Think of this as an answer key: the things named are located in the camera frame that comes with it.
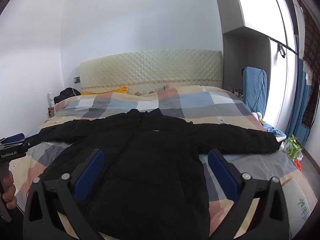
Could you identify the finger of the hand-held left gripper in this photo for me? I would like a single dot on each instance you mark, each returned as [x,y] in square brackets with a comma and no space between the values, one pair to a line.
[32,141]

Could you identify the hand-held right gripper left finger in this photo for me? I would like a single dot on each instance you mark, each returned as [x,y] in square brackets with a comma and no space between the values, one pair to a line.
[91,171]

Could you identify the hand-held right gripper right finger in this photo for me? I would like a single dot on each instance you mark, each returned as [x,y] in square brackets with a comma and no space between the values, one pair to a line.
[223,172]

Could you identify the black puffer jacket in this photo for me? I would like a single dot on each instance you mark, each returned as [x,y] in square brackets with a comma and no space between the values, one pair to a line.
[150,170]

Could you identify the person's left hand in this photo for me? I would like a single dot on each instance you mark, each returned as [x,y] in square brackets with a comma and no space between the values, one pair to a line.
[9,191]

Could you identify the wooden nightstand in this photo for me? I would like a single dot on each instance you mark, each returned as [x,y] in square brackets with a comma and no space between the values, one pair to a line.
[51,112]

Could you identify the white spray bottle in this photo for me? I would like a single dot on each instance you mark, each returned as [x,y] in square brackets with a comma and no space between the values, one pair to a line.
[51,99]

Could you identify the black bag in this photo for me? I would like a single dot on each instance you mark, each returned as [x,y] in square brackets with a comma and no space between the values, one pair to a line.
[66,94]

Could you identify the blue crumpled cloth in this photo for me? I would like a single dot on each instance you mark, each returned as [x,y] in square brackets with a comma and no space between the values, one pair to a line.
[273,130]

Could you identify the checkered bed quilt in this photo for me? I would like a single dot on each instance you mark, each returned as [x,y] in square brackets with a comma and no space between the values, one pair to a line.
[195,105]

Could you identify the white pillow green print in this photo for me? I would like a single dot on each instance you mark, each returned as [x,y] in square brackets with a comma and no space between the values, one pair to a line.
[297,200]

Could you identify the yellow pillow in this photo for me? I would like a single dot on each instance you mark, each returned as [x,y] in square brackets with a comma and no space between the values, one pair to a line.
[107,91]

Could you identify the blue towel on chair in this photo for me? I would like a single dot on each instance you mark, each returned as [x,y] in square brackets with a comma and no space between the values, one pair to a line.
[255,87]

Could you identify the blue curtain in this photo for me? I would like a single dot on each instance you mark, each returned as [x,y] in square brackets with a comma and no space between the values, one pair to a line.
[298,105]

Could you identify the cream quilted headboard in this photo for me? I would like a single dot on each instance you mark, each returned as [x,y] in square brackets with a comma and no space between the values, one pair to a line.
[152,70]

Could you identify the brown patterned hanging cloth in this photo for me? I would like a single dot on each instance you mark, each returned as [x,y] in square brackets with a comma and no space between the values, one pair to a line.
[310,62]

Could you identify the grey wardrobe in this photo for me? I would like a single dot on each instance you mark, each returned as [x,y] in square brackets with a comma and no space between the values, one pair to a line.
[260,30]

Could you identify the wall power socket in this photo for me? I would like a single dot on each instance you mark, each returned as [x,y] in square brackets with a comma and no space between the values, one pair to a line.
[76,80]

